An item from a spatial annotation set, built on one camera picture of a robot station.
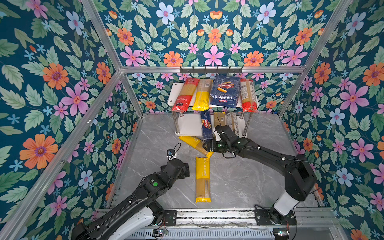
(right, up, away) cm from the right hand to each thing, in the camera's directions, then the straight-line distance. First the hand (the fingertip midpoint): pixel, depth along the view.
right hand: (207, 144), depth 85 cm
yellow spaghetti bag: (-3, +23, -10) cm, 25 cm away
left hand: (-12, -9, -8) cm, 17 cm away
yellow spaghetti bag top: (-7, -1, +15) cm, 16 cm away
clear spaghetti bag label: (+17, +14, +17) cm, 28 cm away
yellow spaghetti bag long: (+9, +16, +20) cm, 27 cm away
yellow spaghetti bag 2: (-2, -22, -2) cm, 22 cm away
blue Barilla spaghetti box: (0, +11, +15) cm, 19 cm away
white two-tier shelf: (+5, +25, +38) cm, 45 cm away
